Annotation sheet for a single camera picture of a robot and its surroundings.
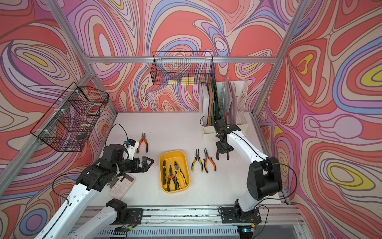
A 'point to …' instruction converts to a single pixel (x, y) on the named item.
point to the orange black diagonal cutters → (171, 176)
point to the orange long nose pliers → (211, 160)
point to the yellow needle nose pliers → (197, 157)
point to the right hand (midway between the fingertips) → (229, 152)
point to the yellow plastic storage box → (181, 158)
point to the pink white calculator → (122, 186)
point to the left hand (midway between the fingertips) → (148, 161)
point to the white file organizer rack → (223, 100)
